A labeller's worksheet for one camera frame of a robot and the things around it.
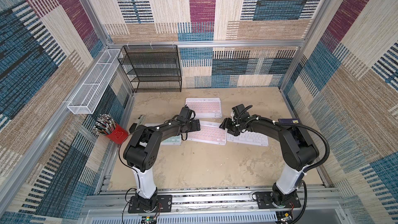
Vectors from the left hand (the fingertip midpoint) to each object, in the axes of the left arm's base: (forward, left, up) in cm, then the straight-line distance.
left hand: (196, 128), depth 99 cm
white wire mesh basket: (-5, +49, +33) cm, 59 cm away
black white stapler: (+5, +36, +1) cm, 36 cm away
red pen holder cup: (-9, +43, +8) cm, 44 cm away
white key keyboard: (-7, -31, +1) cm, 32 cm away
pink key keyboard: (-3, -9, 0) cm, 10 cm away
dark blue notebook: (+4, -64, 0) cm, 64 cm away
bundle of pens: (-7, +47, +16) cm, 50 cm away
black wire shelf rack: (+38, +30, +20) cm, 52 cm away
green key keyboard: (-8, +13, 0) cm, 15 cm away
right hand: (-3, -18, +3) cm, 18 cm away
